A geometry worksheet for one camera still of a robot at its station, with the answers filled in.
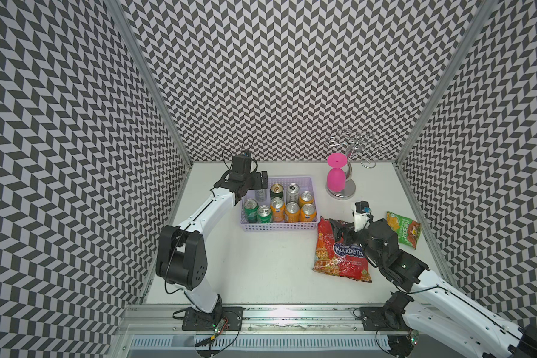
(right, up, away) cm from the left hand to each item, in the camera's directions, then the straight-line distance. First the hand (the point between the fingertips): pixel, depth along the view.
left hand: (256, 178), depth 90 cm
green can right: (+4, -15, -1) cm, 15 cm away
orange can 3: (+21, -14, -1) cm, 26 cm away
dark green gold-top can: (+8, -6, +4) cm, 11 cm away
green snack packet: (+63, -22, +2) cm, 66 cm away
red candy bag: (+33, -30, -9) cm, 45 cm away
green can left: (-2, -12, +1) cm, 12 cm away
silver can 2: (+15, -6, +2) cm, 16 cm away
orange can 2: (+15, -14, -1) cm, 20 cm away
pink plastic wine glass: (+33, -1, +2) cm, 33 cm away
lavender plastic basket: (+22, -3, +17) cm, 28 cm away
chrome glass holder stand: (+41, +12, -6) cm, 43 cm away
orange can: (+9, -12, 0) cm, 15 cm away
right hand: (+32, -15, -13) cm, 37 cm away
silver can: (+1, -8, +11) cm, 14 cm away
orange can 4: (+21, -8, +4) cm, 23 cm away
